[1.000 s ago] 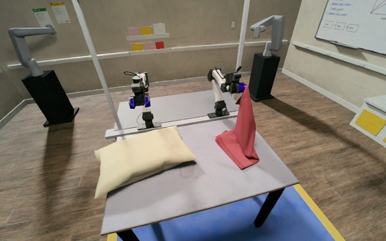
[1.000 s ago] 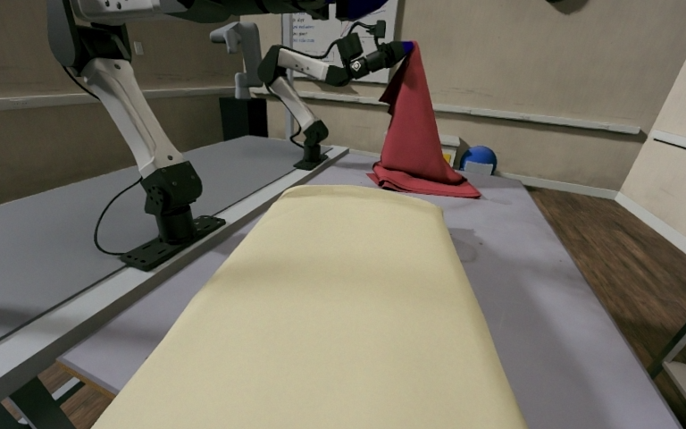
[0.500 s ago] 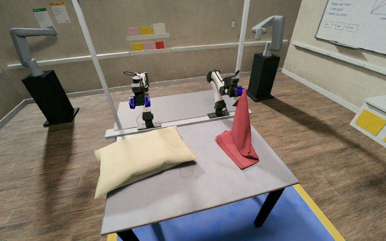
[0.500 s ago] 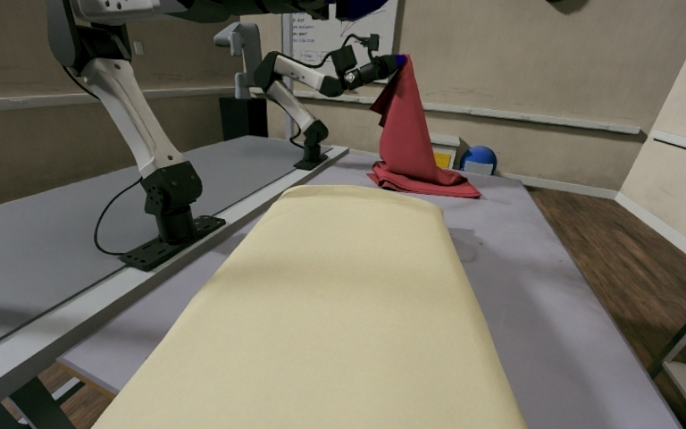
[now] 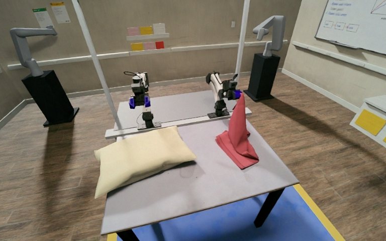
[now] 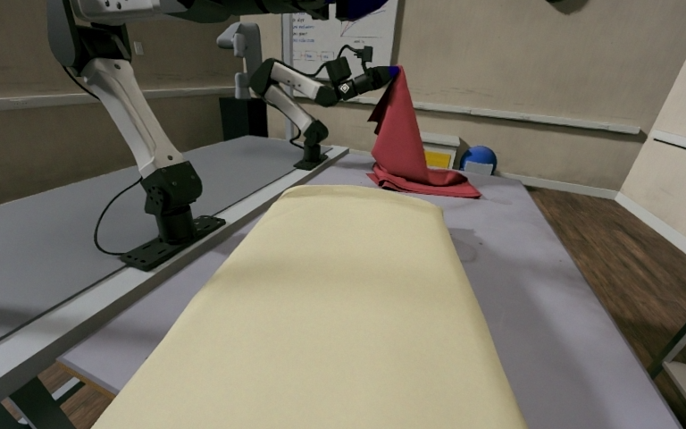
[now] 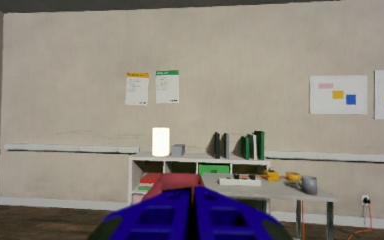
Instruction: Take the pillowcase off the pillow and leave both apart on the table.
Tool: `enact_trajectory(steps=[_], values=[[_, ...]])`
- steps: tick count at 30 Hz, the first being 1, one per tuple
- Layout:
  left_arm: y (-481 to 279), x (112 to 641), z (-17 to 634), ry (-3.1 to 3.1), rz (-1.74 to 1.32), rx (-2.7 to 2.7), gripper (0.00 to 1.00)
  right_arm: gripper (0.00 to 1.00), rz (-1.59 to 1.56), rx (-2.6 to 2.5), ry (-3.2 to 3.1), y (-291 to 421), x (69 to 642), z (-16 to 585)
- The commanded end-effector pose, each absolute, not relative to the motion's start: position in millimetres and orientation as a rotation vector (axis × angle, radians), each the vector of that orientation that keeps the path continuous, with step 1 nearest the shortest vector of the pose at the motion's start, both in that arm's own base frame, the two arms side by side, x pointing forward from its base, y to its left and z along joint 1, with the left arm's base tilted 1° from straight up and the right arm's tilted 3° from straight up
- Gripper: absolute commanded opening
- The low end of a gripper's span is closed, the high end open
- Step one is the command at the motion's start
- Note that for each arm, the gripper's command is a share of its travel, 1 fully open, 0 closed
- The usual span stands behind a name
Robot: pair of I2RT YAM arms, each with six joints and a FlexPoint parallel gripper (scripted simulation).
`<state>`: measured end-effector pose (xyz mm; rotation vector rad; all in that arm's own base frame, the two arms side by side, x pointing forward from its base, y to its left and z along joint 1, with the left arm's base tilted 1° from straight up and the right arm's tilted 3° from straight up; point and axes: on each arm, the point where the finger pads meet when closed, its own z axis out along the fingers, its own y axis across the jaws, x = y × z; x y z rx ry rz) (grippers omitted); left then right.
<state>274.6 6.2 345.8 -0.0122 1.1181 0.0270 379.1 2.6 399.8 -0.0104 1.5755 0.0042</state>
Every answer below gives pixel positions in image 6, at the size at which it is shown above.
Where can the cream pillow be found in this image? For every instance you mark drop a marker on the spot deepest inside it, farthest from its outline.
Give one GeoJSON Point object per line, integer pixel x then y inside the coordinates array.
{"type": "Point", "coordinates": [345, 307]}

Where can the red pillowcase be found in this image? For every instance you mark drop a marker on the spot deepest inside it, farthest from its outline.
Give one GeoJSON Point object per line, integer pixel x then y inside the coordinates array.
{"type": "Point", "coordinates": [398, 150]}

